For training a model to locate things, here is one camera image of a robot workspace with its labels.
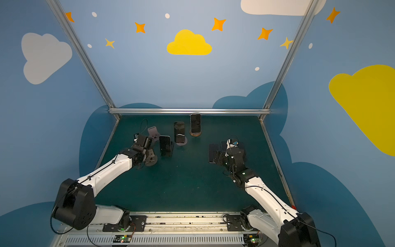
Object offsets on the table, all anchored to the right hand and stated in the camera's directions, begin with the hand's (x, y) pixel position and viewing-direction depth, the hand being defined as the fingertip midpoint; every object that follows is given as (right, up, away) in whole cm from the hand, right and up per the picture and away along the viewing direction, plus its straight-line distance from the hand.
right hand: (220, 151), depth 83 cm
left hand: (-41, -1, +5) cm, 41 cm away
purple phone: (-2, -1, +20) cm, 20 cm away
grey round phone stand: (-40, -5, +4) cm, 40 cm away
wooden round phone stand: (-15, +9, +28) cm, 33 cm away
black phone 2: (+5, +1, +21) cm, 21 cm away
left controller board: (-48, -39, -13) cm, 63 cm away
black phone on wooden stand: (-15, +17, +31) cm, 39 cm away
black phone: (-25, +10, +18) cm, 32 cm away
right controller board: (+12, -40, -13) cm, 44 cm away
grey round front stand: (-44, +9, +20) cm, 49 cm away
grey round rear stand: (-24, +2, +21) cm, 32 cm away
